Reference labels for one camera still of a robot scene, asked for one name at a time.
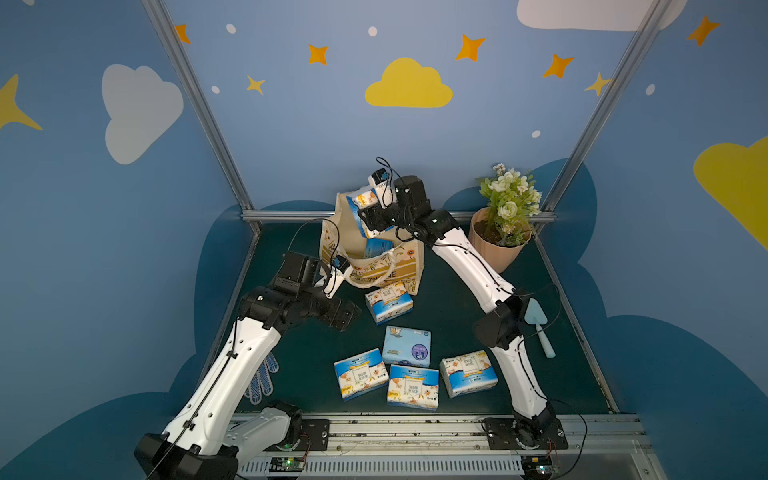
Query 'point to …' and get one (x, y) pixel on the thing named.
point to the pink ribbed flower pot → (484, 242)
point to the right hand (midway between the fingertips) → (375, 202)
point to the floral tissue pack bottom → (468, 373)
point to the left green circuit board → (286, 464)
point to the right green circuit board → (537, 467)
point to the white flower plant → (513, 202)
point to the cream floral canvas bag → (343, 237)
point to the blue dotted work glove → (262, 381)
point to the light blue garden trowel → (536, 316)
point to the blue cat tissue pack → (407, 346)
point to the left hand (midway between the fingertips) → (349, 299)
